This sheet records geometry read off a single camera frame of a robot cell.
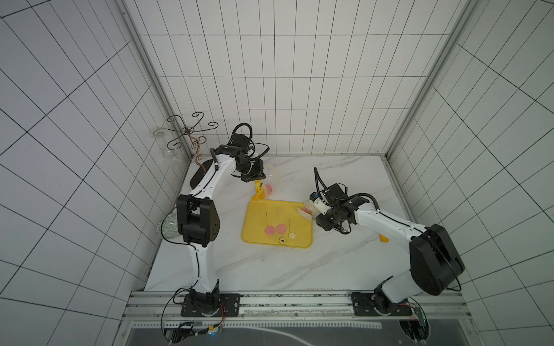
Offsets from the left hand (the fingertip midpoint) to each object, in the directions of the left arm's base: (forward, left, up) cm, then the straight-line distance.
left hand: (264, 178), depth 88 cm
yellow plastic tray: (-12, -6, -16) cm, 21 cm away
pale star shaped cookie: (-18, -12, -17) cm, 27 cm away
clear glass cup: (+9, +41, +5) cm, 42 cm away
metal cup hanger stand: (+14, +31, +13) cm, 37 cm away
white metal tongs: (-13, -21, -2) cm, 25 cm away
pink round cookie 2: (0, -2, -8) cm, 8 cm away
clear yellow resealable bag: (+4, -3, -5) cm, 7 cm away
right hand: (-10, -26, -11) cm, 30 cm away
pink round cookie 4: (-15, -2, -18) cm, 24 cm away
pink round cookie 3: (-14, -8, -18) cm, 24 cm away
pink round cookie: (-6, -19, -15) cm, 25 cm away
